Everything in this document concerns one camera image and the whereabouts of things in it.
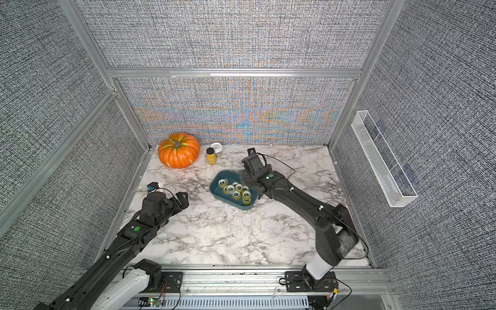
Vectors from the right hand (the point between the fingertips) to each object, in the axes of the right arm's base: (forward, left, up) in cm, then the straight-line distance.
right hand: (254, 165), depth 85 cm
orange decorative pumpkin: (+17, +39, -9) cm, 43 cm away
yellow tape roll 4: (-5, +9, -19) cm, 21 cm away
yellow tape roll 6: (-8, +3, -18) cm, 20 cm away
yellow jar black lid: (+17, +23, -14) cm, 32 cm away
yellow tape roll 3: (-1, +7, -17) cm, 19 cm away
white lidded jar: (+23, +20, -13) cm, 33 cm away
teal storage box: (0, +14, -17) cm, 22 cm away
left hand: (-13, +30, -4) cm, 33 cm away
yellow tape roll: (+2, +16, -18) cm, 24 cm away
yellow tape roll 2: (-2, +11, -17) cm, 21 cm away
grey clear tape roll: (+2, +9, -18) cm, 20 cm away
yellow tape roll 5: (-5, +3, -17) cm, 18 cm away
